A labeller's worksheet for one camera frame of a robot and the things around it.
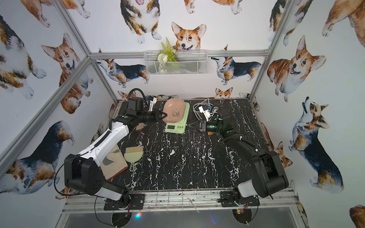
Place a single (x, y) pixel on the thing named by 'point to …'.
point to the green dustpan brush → (133, 155)
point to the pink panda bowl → (175, 108)
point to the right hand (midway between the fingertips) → (187, 126)
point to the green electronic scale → (179, 127)
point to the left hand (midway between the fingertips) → (169, 112)
